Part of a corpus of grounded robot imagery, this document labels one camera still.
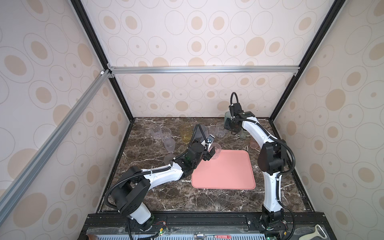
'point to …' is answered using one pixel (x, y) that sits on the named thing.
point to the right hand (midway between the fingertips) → (227, 126)
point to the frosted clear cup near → (170, 144)
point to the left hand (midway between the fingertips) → (211, 140)
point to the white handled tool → (319, 232)
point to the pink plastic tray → (232, 170)
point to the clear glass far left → (156, 129)
